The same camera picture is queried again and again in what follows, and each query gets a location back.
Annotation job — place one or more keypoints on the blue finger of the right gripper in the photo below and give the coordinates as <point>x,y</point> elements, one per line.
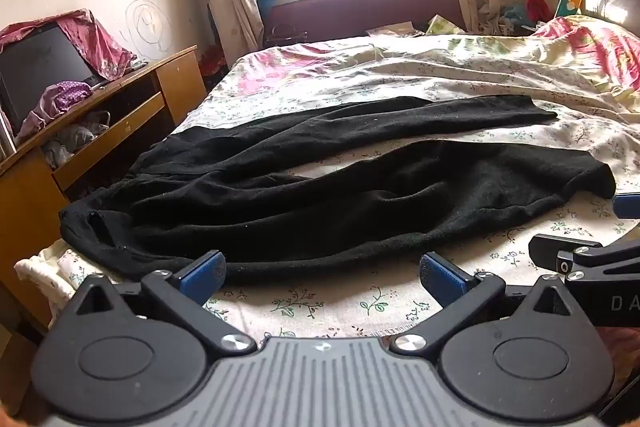
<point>626,205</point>

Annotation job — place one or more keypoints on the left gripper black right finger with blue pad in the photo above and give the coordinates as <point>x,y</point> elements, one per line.
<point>497,353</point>

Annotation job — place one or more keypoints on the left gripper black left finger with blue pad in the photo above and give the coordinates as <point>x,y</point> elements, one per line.
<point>134,353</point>

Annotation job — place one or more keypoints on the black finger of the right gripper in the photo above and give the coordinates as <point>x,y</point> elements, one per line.
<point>555,253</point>

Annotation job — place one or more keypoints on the black pants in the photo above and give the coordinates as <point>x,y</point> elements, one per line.
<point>325,188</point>

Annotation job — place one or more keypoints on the floral bed sheet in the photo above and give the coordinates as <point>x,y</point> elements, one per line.
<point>594,113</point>

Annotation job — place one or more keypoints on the pink floral quilt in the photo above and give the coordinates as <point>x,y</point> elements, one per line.
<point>605,53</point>

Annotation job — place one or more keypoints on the wooden desk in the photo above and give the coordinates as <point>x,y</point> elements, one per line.
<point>93,143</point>

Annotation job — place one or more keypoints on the red plush toy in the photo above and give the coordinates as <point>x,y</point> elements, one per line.
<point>538,11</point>

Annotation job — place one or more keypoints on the grey clothes in desk shelf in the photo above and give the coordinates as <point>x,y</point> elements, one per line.
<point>73,138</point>

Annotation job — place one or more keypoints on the green patterned paper bag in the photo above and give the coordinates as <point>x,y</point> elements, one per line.
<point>439,25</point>

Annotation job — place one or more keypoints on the magazine on bed edge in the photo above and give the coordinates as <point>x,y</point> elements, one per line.
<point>404,29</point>

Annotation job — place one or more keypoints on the purple dotted cloth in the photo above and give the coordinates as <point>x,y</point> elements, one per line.
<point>55,101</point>

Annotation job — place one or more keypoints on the pink floral cloth on monitor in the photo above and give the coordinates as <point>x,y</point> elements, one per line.
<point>95,45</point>

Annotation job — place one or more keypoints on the black monitor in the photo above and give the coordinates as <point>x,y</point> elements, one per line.
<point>29,66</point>

